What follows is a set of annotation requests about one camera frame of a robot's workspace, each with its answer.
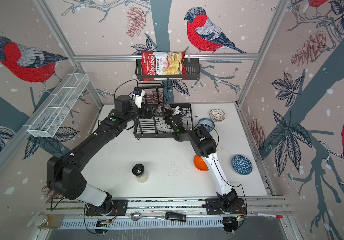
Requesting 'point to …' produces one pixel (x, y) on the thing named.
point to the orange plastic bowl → (199, 163)
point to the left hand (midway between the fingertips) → (149, 104)
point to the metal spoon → (136, 216)
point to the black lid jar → (141, 175)
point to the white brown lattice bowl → (217, 115)
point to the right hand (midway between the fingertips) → (157, 110)
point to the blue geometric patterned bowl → (241, 164)
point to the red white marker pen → (269, 215)
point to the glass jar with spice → (49, 221)
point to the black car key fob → (175, 216)
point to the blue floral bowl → (208, 124)
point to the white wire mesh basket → (48, 121)
